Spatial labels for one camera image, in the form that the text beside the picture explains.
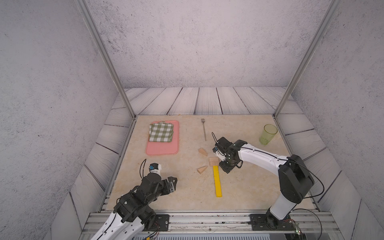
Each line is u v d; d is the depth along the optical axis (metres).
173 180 0.70
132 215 0.50
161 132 1.10
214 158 0.83
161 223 0.73
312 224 0.74
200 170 0.89
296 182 0.45
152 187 0.56
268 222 0.66
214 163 0.93
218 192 0.83
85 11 0.71
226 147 0.69
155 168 0.67
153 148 1.05
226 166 0.77
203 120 1.18
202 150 0.99
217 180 0.87
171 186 0.67
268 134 0.94
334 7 0.70
